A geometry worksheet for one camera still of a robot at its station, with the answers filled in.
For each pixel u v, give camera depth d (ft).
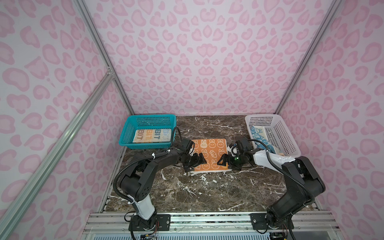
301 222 2.43
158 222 2.36
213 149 3.28
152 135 3.50
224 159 2.68
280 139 3.34
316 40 2.62
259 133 3.58
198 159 2.66
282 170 1.61
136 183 1.55
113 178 1.39
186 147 2.46
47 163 1.72
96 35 2.52
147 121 3.93
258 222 2.45
